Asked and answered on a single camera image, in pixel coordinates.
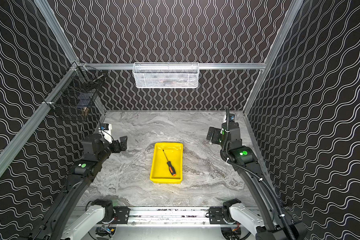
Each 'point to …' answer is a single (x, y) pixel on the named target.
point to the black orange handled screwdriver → (171, 169)
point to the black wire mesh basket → (76, 94)
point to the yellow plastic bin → (160, 171)
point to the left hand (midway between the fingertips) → (121, 136)
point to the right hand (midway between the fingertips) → (219, 130)
